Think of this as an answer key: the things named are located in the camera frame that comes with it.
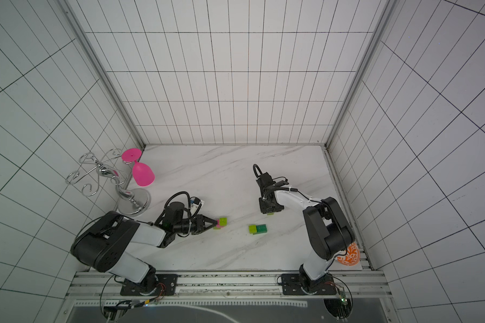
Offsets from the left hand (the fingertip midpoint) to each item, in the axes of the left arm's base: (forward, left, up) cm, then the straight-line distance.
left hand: (213, 226), depth 86 cm
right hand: (+11, -25, -1) cm, 28 cm away
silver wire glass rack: (+14, +39, +24) cm, 48 cm away
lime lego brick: (+1, -4, +3) cm, 5 cm away
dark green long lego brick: (-1, -21, 0) cm, 21 cm away
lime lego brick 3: (+6, -26, 0) cm, 26 cm away
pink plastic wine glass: (+17, +31, +15) cm, 39 cm away
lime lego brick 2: (-1, -17, 0) cm, 17 cm away
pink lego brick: (0, -2, +2) cm, 3 cm away
